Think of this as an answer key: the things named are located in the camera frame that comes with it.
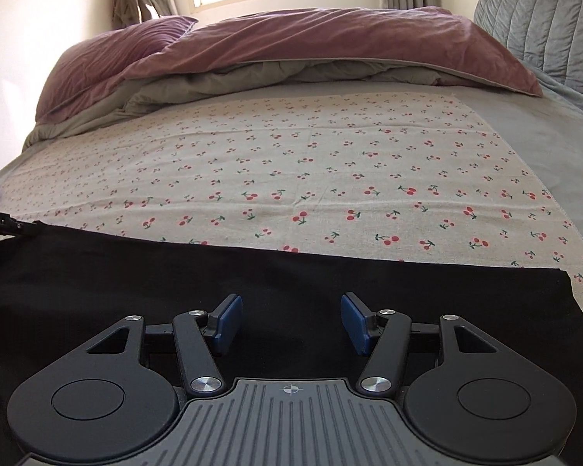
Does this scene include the grey quilted headboard cushion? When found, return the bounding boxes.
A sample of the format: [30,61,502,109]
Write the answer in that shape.
[473,0,583,125]

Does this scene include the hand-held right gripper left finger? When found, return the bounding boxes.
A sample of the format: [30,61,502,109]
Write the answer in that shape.
[85,293,244,397]

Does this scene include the cherry print cloth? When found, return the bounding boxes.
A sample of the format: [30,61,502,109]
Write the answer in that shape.
[0,92,583,346]

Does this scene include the grey bed sheet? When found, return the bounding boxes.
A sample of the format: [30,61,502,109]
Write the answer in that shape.
[477,65,583,275]

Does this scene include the pink duvet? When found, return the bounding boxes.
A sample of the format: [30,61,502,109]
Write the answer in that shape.
[22,6,545,152]

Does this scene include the black pants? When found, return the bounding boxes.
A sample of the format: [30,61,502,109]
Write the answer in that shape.
[0,220,583,466]

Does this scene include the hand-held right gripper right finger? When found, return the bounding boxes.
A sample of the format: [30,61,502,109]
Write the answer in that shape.
[339,292,499,395]

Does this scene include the pink pillow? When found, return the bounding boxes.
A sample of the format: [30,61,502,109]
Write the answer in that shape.
[34,16,199,125]

